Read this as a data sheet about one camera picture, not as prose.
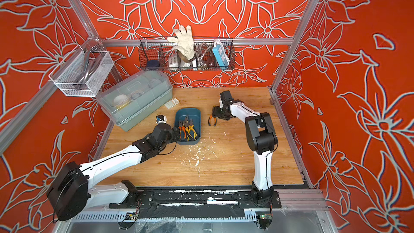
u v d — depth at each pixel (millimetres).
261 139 547
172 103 1102
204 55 831
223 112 856
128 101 880
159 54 1024
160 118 744
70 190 399
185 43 895
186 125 969
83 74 760
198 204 727
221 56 876
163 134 642
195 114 1032
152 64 962
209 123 1001
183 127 953
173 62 933
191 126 968
